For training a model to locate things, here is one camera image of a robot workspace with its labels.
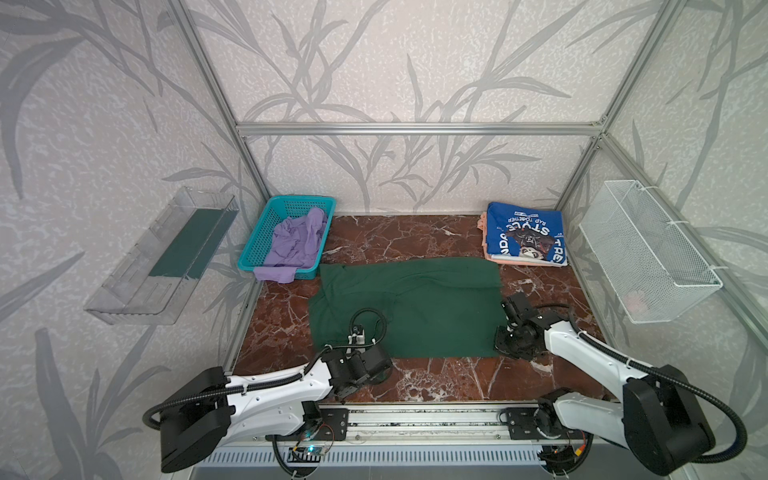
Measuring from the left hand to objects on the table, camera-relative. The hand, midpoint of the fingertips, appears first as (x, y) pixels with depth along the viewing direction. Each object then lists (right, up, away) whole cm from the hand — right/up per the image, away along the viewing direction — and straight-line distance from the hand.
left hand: (371, 363), depth 84 cm
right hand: (+37, +6, +4) cm, 37 cm away
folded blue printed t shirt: (+53, +37, +22) cm, 68 cm away
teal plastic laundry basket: (-42, +31, +19) cm, 55 cm away
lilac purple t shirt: (-31, +33, +26) cm, 53 cm away
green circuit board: (-13, -16, -13) cm, 25 cm away
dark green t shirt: (+19, +13, +11) cm, 26 cm away
